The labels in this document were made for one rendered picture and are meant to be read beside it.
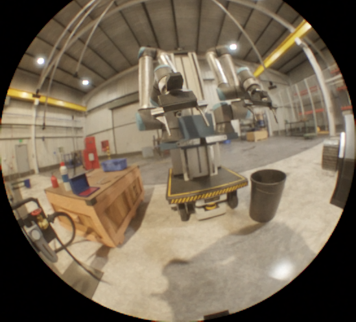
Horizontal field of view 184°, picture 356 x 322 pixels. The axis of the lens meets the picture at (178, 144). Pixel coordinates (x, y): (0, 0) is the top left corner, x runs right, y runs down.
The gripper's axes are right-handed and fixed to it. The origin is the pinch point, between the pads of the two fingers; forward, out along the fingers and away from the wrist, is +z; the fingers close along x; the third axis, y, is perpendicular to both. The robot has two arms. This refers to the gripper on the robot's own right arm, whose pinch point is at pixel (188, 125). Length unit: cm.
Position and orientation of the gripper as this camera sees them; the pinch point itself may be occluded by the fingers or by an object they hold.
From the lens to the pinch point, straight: 34.9
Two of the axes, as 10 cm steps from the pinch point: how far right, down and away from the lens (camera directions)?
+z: 3.2, 8.9, -3.4
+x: -9.4, 2.6, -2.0
